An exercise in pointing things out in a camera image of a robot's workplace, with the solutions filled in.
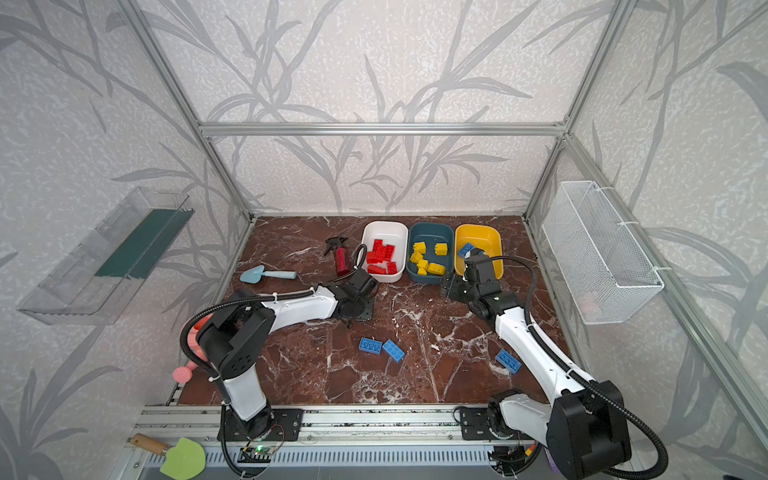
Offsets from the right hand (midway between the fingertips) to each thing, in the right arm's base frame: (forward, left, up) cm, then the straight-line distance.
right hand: (451, 274), depth 85 cm
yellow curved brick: (+10, +2, -13) cm, 17 cm away
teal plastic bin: (+19, +4, -14) cm, 24 cm away
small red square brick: (+15, +25, -13) cm, 32 cm away
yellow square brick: (+20, +8, -13) cm, 25 cm away
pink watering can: (-27, +67, -2) cm, 72 cm away
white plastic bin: (+28, +18, -14) cm, 36 cm away
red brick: (+22, +24, -13) cm, 35 cm away
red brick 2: (+17, +19, -12) cm, 29 cm away
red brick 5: (+16, +22, -11) cm, 29 cm away
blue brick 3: (-21, -15, -13) cm, 29 cm away
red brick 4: (+11, +18, -13) cm, 25 cm away
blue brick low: (-16, +23, -14) cm, 31 cm away
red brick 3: (+10, +24, -12) cm, 29 cm away
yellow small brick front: (+15, +10, -13) cm, 22 cm away
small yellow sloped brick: (+11, +8, -12) cm, 18 cm away
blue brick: (+18, -8, -12) cm, 23 cm away
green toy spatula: (-43, +65, -13) cm, 79 cm away
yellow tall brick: (+19, 0, -13) cm, 23 cm away
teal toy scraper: (+9, +66, -13) cm, 68 cm away
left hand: (-2, +24, -13) cm, 28 cm away
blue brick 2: (-17, +17, -13) cm, 28 cm away
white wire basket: (-13, -29, +21) cm, 38 cm away
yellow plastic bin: (+23, -14, -10) cm, 29 cm away
